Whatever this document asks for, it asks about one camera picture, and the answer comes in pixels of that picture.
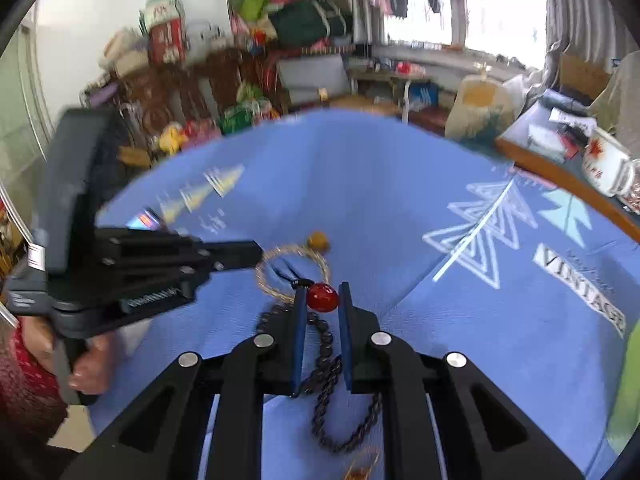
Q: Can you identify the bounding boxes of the white green printed bag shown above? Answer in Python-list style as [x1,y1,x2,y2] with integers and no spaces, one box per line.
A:
[139,0,187,32]

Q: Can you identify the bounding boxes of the small red pendant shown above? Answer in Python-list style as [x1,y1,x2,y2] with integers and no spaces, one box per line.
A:
[344,447,382,480]

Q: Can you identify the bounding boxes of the chair with grey cushion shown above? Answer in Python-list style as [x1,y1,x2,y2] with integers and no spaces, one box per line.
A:
[276,54,352,112]

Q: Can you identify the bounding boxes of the person's left hand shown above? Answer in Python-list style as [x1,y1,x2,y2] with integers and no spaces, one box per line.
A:
[19,319,122,396]

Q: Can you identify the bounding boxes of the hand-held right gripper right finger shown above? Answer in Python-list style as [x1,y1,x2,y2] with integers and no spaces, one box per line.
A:
[338,281,587,480]

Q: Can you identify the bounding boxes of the wooden desk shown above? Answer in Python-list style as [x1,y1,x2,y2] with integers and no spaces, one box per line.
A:
[494,99,640,247]

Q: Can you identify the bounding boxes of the green packet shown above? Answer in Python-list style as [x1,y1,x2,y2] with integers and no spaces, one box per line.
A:
[239,0,272,19]

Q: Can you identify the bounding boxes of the grey curtain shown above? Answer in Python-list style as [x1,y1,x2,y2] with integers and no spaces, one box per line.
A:
[542,0,640,72]

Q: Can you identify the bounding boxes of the red printed box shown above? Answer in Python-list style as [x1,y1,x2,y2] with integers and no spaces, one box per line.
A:
[149,16,189,64]

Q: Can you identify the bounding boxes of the dark green duffel bag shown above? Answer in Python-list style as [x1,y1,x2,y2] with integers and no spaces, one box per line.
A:
[269,0,354,52]

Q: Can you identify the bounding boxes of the cardboard box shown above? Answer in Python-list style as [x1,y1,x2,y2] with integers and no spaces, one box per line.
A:
[557,52,614,102]

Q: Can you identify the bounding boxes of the green bag with rope handles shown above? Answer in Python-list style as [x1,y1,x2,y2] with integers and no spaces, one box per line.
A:
[219,94,282,134]

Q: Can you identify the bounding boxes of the beige cloth cover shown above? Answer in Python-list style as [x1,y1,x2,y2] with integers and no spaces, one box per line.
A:
[589,49,640,132]

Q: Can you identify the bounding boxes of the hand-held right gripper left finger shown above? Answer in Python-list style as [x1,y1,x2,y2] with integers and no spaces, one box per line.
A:
[60,282,309,480]

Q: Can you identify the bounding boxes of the white papers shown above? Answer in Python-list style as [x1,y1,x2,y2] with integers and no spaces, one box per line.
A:
[546,106,599,127]

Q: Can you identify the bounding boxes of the white enamel mug, red star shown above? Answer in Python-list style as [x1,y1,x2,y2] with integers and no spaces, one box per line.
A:
[581,127,640,199]

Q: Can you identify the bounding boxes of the dark bead string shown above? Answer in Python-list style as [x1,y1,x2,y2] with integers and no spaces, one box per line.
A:
[255,281,384,454]

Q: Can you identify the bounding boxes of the blue printed blanket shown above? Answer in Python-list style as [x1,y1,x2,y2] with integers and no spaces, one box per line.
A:
[90,106,640,480]

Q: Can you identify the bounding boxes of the carved wooden chair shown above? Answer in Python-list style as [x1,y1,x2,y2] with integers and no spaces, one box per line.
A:
[107,49,242,137]

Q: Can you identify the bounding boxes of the yellow white plastic bag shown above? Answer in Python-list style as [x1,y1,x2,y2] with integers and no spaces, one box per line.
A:
[444,74,517,144]

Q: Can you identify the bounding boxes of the clear plastic snack bag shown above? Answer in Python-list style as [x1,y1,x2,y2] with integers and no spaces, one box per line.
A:
[624,159,640,217]

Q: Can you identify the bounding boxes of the yellow toy duck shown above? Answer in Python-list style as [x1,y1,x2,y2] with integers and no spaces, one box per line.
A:
[159,124,189,157]

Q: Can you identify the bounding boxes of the pale yellow bead bracelet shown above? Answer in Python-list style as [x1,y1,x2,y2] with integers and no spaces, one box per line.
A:
[253,231,332,307]

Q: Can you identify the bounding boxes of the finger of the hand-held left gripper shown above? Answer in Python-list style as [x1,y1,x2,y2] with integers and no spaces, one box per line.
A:
[97,261,215,332]
[95,227,265,273]

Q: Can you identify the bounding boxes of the pale booklet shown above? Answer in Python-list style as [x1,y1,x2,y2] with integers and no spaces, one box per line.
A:
[526,124,567,149]

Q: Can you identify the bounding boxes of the small round table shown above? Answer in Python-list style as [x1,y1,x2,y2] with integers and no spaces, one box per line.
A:
[346,61,437,127]

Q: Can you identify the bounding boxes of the smartphone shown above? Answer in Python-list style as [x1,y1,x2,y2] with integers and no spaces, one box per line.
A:
[124,208,164,231]

